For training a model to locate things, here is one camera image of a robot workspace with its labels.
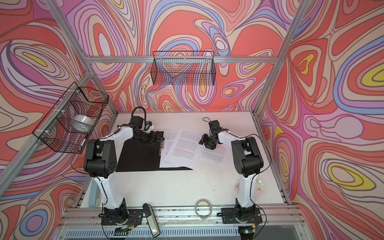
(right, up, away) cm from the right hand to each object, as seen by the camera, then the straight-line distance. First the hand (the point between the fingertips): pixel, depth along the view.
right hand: (203, 146), depth 99 cm
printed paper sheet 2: (+11, -6, -4) cm, 13 cm away
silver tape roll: (-62, +17, -25) cm, 69 cm away
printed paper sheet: (-12, -2, -1) cm, 12 cm away
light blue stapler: (-60, -21, -20) cm, 67 cm away
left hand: (-28, +5, -3) cm, 29 cm away
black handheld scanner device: (-26, -31, -29) cm, 50 cm away
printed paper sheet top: (-23, +5, +5) cm, 24 cm away
